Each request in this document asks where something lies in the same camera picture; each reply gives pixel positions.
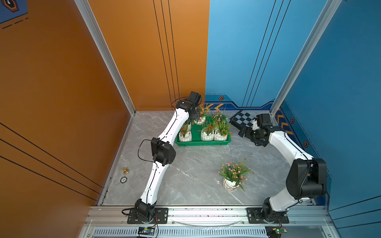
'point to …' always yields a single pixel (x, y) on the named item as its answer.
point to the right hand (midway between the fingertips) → (245, 135)
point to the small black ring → (123, 179)
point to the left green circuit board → (145, 230)
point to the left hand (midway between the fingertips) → (195, 112)
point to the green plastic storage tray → (196, 138)
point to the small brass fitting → (126, 171)
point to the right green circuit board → (275, 231)
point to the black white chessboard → (242, 120)
